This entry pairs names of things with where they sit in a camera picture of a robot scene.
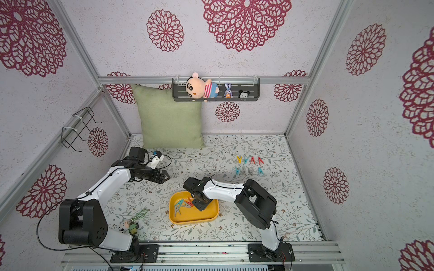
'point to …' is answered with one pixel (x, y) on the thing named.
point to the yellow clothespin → (239, 159)
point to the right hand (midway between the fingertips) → (201, 201)
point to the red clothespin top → (260, 160)
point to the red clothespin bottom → (190, 202)
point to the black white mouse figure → (243, 95)
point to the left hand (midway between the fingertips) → (162, 176)
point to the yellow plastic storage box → (182, 210)
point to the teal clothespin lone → (246, 160)
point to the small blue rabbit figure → (228, 94)
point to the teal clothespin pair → (237, 170)
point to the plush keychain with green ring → (130, 226)
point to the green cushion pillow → (166, 123)
